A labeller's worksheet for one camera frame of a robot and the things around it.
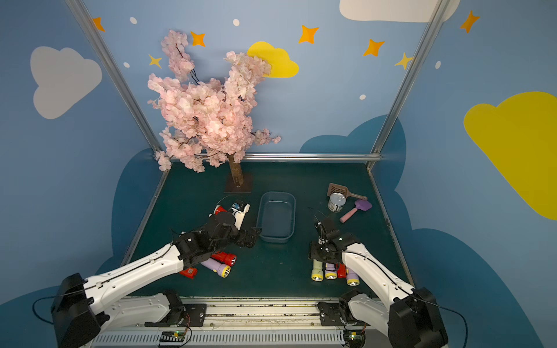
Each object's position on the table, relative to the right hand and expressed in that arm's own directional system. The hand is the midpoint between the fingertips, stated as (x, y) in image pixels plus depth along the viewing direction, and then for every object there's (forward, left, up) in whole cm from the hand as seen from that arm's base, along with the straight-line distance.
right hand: (317, 251), depth 85 cm
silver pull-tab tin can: (+25, -10, 0) cm, 27 cm away
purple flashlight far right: (-9, -13, -2) cm, 16 cm away
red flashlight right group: (-7, -9, -2) cm, 12 cm away
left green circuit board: (-31, +50, -7) cm, 59 cm away
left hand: (+4, +26, +14) cm, 29 cm away
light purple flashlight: (+1, +27, +27) cm, 38 cm away
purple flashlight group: (-8, -5, 0) cm, 9 cm away
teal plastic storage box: (+18, +18, -4) cm, 26 cm away
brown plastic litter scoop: (+36, -11, -5) cm, 38 cm away
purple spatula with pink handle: (+26, -24, -4) cm, 36 cm away
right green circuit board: (-27, -13, -8) cm, 31 cm away
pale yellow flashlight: (-8, 0, -1) cm, 8 cm away
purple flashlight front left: (-9, +37, -1) cm, 38 cm away
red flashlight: (+17, +44, 0) cm, 47 cm away
